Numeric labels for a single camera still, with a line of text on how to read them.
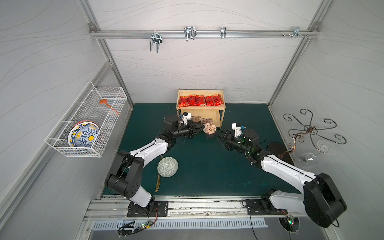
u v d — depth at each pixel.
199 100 0.92
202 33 0.79
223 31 0.72
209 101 0.91
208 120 1.08
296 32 0.77
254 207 0.73
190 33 0.77
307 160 0.68
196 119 1.08
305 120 0.72
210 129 0.78
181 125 0.72
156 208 0.73
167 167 0.86
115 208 0.75
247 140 0.63
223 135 0.72
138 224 0.70
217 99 0.93
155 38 0.78
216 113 1.15
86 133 0.62
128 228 0.69
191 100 0.93
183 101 0.90
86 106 0.70
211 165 0.86
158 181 0.83
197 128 0.76
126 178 0.44
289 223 0.71
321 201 0.41
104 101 0.78
